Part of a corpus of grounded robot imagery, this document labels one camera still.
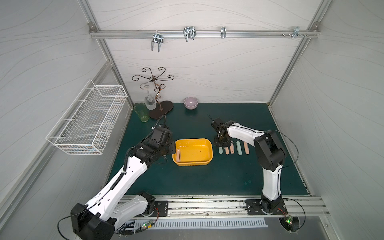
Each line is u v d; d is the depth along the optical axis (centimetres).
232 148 96
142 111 102
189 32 77
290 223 72
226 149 95
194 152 93
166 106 117
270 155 52
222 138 80
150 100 93
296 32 76
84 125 69
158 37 78
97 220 37
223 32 78
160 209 73
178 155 91
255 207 72
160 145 56
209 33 79
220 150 93
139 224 70
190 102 118
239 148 95
